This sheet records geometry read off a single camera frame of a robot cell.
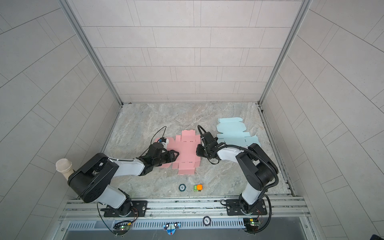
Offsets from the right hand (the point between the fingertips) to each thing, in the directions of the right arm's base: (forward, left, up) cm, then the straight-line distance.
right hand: (195, 152), depth 91 cm
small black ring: (-20, +8, 0) cm, 21 cm away
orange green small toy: (-21, -1, +2) cm, 21 cm away
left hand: (0, +9, +1) cm, 9 cm away
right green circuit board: (-37, -24, -1) cm, 44 cm away
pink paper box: (+5, +6, +1) cm, 8 cm away
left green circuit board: (-36, +34, +2) cm, 49 cm away
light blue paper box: (+12, -26, +1) cm, 29 cm away
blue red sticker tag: (-36, +12, +2) cm, 38 cm away
